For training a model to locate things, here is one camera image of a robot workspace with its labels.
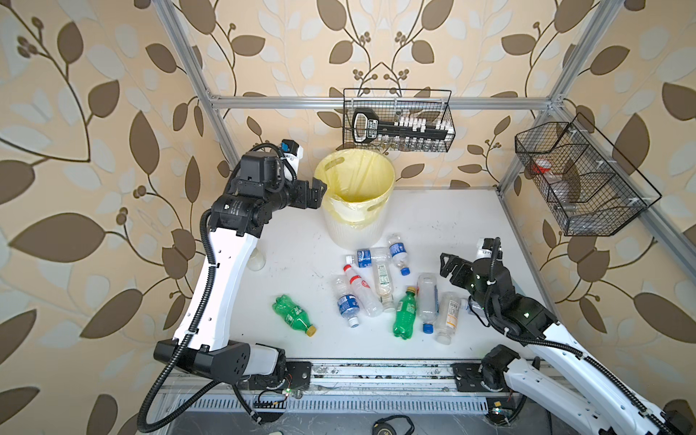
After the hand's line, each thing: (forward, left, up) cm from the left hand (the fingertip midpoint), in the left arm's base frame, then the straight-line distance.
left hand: (303, 178), depth 67 cm
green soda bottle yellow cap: (-21, +5, -36) cm, 42 cm away
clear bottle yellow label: (-22, -41, -36) cm, 59 cm away
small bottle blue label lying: (-1, -19, -36) cm, 41 cm away
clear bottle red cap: (-15, -17, -36) cm, 43 cm away
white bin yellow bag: (+26, -14, -26) cm, 40 cm away
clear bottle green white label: (-9, -23, -36) cm, 43 cm away
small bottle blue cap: (+1, -29, -36) cm, 46 cm away
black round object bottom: (-48, -20, -38) cm, 64 cm away
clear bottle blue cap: (-15, -37, -40) cm, 57 cm away
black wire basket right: (+3, -77, -5) cm, 77 cm away
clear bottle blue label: (-17, -11, -35) cm, 41 cm away
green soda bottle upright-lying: (-21, -29, -36) cm, 50 cm away
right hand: (-11, -41, -21) cm, 47 cm away
